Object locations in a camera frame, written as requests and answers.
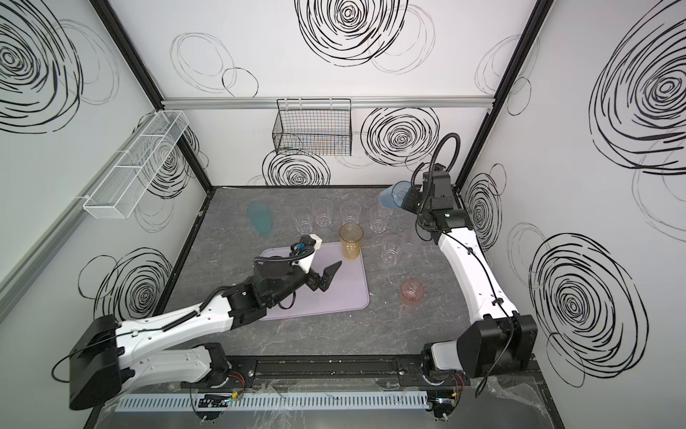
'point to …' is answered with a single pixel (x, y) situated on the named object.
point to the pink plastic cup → (412, 291)
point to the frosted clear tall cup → (410, 243)
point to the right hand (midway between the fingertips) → (409, 193)
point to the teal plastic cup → (259, 215)
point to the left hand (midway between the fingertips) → (331, 253)
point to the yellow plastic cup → (351, 235)
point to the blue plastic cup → (392, 197)
